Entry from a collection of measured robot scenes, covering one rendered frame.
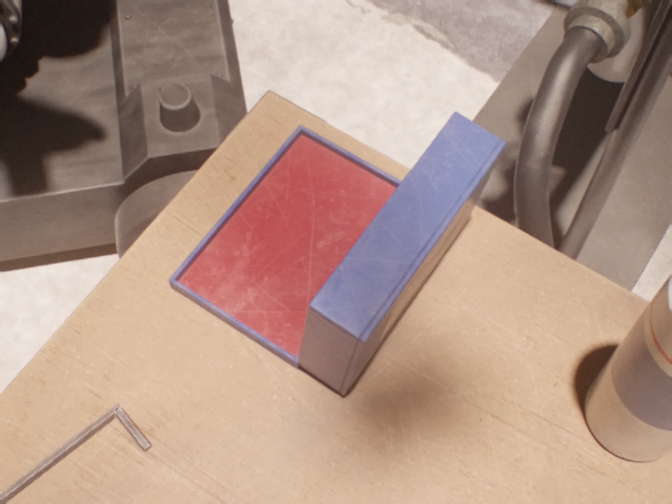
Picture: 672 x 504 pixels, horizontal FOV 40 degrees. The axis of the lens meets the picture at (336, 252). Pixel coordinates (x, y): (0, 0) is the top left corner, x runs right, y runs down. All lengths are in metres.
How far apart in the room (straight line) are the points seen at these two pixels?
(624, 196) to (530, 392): 0.68
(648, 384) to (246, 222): 0.30
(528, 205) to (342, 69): 0.61
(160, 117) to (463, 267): 0.49
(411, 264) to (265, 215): 0.18
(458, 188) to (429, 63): 0.83
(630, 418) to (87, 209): 0.72
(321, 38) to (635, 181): 0.50
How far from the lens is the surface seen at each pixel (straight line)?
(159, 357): 0.64
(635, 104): 0.92
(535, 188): 0.80
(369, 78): 1.35
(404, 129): 1.30
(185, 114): 1.03
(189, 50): 1.14
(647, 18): 1.01
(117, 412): 0.62
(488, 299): 0.65
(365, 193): 0.68
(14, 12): 1.09
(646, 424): 0.57
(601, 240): 1.24
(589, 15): 0.85
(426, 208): 0.54
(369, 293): 0.51
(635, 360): 0.53
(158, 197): 1.02
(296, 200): 0.68
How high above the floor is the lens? 1.05
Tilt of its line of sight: 62 degrees down
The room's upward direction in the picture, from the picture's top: straight up
